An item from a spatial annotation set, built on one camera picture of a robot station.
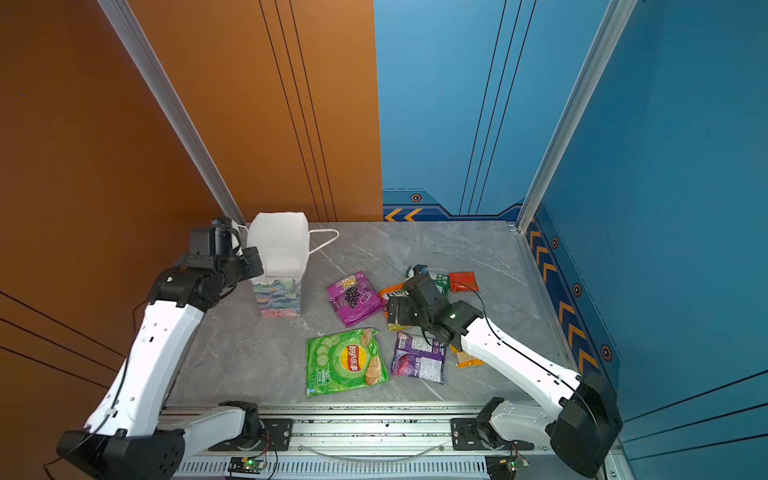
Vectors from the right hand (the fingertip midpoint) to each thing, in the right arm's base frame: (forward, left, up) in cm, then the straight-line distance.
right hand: (402, 307), depth 79 cm
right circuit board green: (-32, -26, -16) cm, 45 cm away
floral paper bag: (+21, +36, +2) cm, 41 cm away
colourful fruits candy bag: (+13, +3, -12) cm, 18 cm away
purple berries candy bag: (-9, -5, -12) cm, 16 cm away
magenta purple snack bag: (+8, +15, -10) cm, 19 cm away
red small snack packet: (+19, -20, -14) cm, 31 cm away
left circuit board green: (-33, +38, -17) cm, 53 cm away
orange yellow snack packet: (-9, -18, -15) cm, 25 cm away
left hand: (+7, +37, +14) cm, 40 cm away
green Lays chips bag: (-10, +16, -14) cm, 23 cm away
